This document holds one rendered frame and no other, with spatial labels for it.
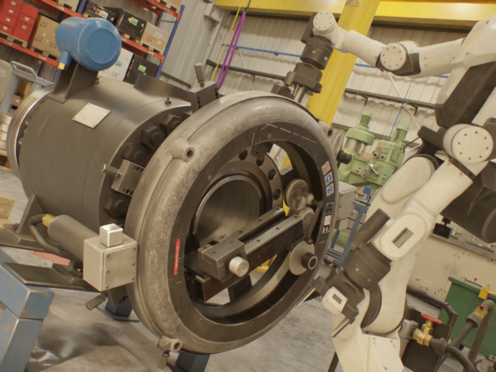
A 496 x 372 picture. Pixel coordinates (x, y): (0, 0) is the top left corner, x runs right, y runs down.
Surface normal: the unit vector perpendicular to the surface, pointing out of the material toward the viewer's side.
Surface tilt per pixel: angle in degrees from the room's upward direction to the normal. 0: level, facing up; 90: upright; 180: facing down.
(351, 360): 113
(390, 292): 73
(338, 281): 99
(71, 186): 106
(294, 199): 90
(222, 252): 38
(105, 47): 90
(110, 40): 90
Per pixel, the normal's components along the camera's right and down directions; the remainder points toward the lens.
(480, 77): -0.77, -0.14
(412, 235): -0.15, 0.15
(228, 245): -0.11, -0.87
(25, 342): 0.68, 0.29
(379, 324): 0.37, 0.66
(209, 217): -0.50, -0.50
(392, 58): -0.58, 0.24
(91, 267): -0.73, 0.15
